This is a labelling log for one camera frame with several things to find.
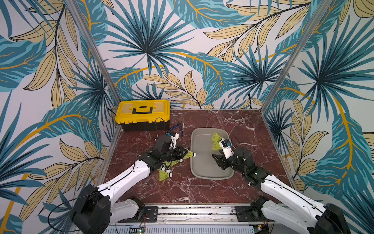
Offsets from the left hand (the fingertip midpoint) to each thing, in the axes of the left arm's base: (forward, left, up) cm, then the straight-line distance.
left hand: (188, 153), depth 78 cm
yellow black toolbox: (+28, +30, -1) cm, 41 cm away
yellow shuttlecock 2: (+18, -19, -11) cm, 28 cm away
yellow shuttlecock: (0, -1, -1) cm, 1 cm away
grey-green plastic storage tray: (+1, -11, -18) cm, 21 cm away
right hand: (+2, -15, -2) cm, 15 cm away
